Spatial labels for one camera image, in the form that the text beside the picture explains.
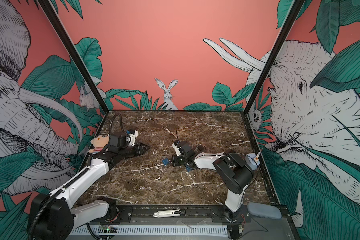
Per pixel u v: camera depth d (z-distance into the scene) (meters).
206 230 0.70
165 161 0.93
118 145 0.64
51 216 0.38
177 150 0.78
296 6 0.69
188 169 0.80
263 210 0.75
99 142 0.93
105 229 0.69
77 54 0.88
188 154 0.73
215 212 0.75
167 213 0.75
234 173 0.48
